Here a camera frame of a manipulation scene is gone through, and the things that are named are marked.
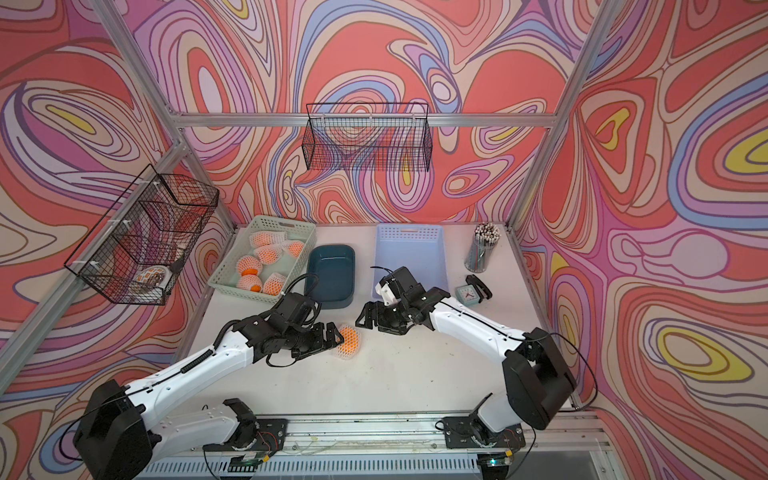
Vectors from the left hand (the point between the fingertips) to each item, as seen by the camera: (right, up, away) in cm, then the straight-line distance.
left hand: (338, 345), depth 79 cm
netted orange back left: (-31, +30, +29) cm, 52 cm away
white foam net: (+3, -2, +3) cm, 5 cm away
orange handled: (+3, -1, +5) cm, 6 cm away
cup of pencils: (+45, +30, +14) cm, 56 cm away
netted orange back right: (-20, +27, +26) cm, 42 cm away
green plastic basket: (-42, +17, +22) cm, 51 cm away
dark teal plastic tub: (-6, +20, +29) cm, 36 cm away
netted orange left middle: (-33, +21, +20) cm, 44 cm away
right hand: (+8, +3, 0) cm, 9 cm away
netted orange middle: (-29, +24, +25) cm, 45 cm away
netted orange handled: (-23, +15, +14) cm, 31 cm away
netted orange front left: (-31, +15, +16) cm, 38 cm away
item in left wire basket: (-45, +20, -6) cm, 49 cm away
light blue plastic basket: (+25, +27, +35) cm, 51 cm away
